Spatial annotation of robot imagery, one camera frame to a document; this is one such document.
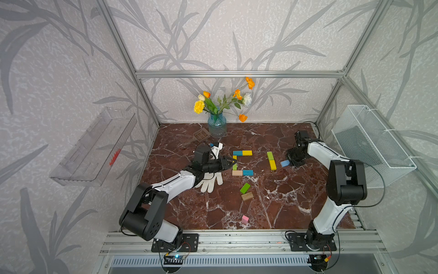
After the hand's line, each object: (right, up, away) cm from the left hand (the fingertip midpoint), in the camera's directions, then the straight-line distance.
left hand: (234, 163), depth 82 cm
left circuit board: (-26, -40, -10) cm, 49 cm away
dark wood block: (+7, -18, +4) cm, 19 cm away
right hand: (+29, +1, +15) cm, 33 cm away
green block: (+1, -5, +16) cm, 16 cm away
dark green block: (+6, -15, +8) cm, 17 cm away
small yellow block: (+23, -5, +16) cm, 28 cm away
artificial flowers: (-17, +33, +16) cm, 40 cm away
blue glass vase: (-10, +20, +23) cm, 32 cm away
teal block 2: (+8, -8, +14) cm, 18 cm away
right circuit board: (+36, -41, -10) cm, 55 cm away
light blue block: (+28, -2, +11) cm, 31 cm away
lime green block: (+22, +2, +20) cm, 30 cm away
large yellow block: (+8, +3, +23) cm, 24 cm away
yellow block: (+1, +1, +20) cm, 20 cm away
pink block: (+5, -25, -6) cm, 26 cm away
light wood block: (+2, -8, +15) cm, 17 cm away
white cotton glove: (-14, -12, +11) cm, 21 cm away
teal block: (+3, +3, +23) cm, 23 cm away
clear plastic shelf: (-59, +2, -13) cm, 61 cm away
